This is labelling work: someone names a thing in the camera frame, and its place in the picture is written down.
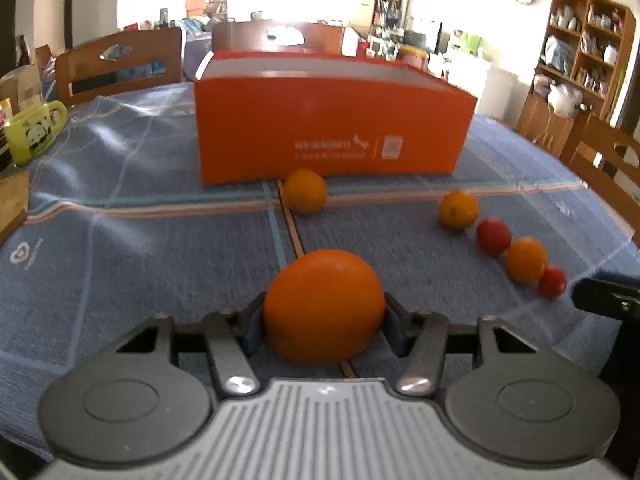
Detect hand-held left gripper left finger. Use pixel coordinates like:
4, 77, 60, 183
112, 292, 266, 396

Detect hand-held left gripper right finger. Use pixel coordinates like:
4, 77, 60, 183
384, 292, 543, 396

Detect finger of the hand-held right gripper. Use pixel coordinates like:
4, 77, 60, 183
571, 270, 640, 317

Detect small red tomato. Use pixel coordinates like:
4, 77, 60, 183
538, 266, 568, 299

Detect large orange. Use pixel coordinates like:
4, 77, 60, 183
263, 249, 387, 365

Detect orange cardboard box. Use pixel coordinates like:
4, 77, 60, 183
193, 50, 478, 187

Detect blue patterned tablecloth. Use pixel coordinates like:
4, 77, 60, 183
0, 82, 640, 461

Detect small pointed orange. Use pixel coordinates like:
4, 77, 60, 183
283, 167, 329, 215

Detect wooden chair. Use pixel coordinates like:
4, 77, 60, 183
54, 27, 183, 107
211, 21, 346, 56
565, 112, 640, 248

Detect wooden bookshelf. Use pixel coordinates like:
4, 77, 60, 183
515, 0, 637, 158

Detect white plastic bag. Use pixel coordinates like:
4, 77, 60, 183
547, 82, 583, 120

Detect white chest freezer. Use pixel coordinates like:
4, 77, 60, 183
449, 52, 518, 120

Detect wooden board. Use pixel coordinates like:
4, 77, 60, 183
0, 170, 31, 243

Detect green carton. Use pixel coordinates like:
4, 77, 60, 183
452, 32, 482, 56

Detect green panda mug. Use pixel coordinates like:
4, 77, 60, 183
4, 100, 68, 167

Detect black television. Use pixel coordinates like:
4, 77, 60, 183
404, 19, 443, 53

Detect dark cluttered bookshelf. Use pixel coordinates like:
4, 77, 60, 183
372, 0, 412, 41

